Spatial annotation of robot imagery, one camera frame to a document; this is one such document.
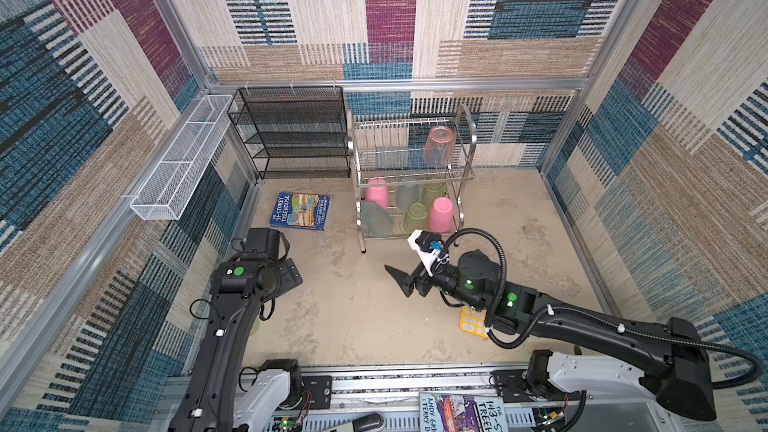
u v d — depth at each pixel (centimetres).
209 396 38
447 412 69
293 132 110
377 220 90
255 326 85
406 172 83
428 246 55
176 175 74
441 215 90
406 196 101
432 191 99
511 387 73
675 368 40
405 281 59
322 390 73
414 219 92
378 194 96
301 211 106
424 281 59
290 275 67
